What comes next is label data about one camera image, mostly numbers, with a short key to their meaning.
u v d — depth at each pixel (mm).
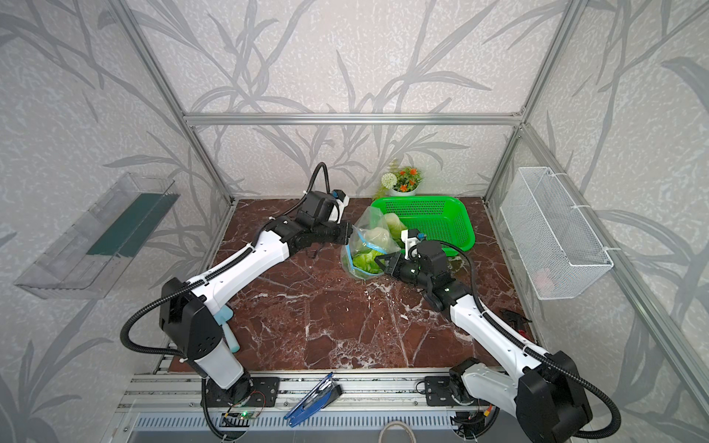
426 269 642
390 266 718
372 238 768
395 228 985
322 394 711
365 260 768
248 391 688
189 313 424
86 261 634
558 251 623
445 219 1120
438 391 732
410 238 732
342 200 741
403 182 1083
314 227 616
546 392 390
